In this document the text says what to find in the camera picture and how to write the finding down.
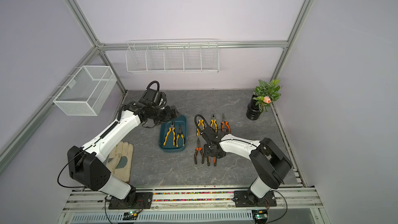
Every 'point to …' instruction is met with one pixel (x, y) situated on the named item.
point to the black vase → (253, 111)
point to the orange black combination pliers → (209, 160)
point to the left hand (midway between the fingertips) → (174, 117)
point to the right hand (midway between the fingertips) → (210, 152)
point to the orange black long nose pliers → (198, 149)
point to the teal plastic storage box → (165, 124)
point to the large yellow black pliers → (213, 121)
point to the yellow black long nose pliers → (180, 132)
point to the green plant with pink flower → (266, 93)
